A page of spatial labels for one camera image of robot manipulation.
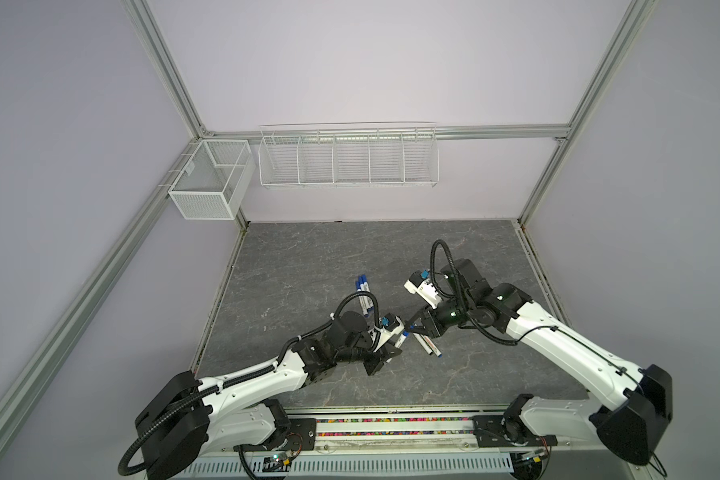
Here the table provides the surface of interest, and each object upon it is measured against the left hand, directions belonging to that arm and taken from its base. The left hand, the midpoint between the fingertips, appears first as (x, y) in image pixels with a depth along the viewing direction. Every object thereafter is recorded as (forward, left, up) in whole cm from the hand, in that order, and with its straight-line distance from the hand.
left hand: (396, 351), depth 75 cm
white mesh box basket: (+59, +56, +11) cm, 82 cm away
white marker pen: (+28, +6, -12) cm, 31 cm away
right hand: (+3, -3, +7) cm, 8 cm away
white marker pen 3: (+4, -13, -11) cm, 17 cm away
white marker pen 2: (+1, -1, +5) cm, 5 cm away
